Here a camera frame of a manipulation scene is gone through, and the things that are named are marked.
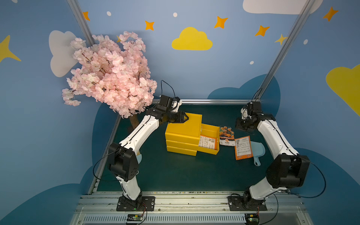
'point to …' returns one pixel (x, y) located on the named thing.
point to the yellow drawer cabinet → (183, 138)
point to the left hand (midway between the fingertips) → (185, 117)
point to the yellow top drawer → (211, 131)
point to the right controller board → (252, 219)
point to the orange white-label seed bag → (243, 149)
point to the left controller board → (134, 218)
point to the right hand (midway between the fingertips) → (239, 124)
